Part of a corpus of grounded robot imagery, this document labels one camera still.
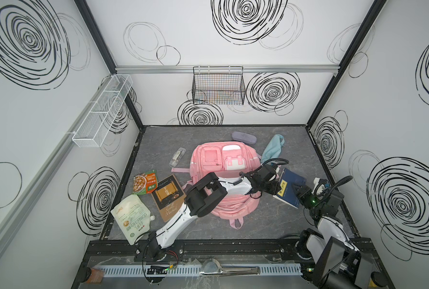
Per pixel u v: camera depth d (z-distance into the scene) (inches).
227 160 37.9
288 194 35.3
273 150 39.7
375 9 28.5
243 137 43.4
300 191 30.9
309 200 30.2
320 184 28.6
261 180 29.4
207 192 23.8
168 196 34.8
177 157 40.3
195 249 29.3
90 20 29.0
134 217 32.5
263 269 27.8
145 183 36.0
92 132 28.4
